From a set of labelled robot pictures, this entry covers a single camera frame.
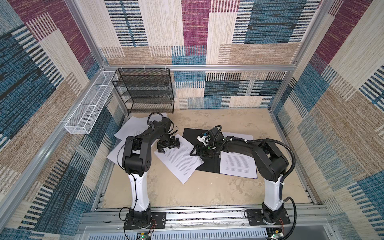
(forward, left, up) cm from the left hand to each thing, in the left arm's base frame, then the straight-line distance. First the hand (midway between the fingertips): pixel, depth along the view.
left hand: (173, 148), depth 98 cm
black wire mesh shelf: (+40, +22, +15) cm, 48 cm away
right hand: (-8, -15, +3) cm, 17 cm away
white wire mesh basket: (+14, +53, +16) cm, 57 cm away
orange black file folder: (-11, -24, 0) cm, 26 cm away
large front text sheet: (-11, -39, -1) cm, 40 cm away
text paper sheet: (-9, -5, -1) cm, 10 cm away
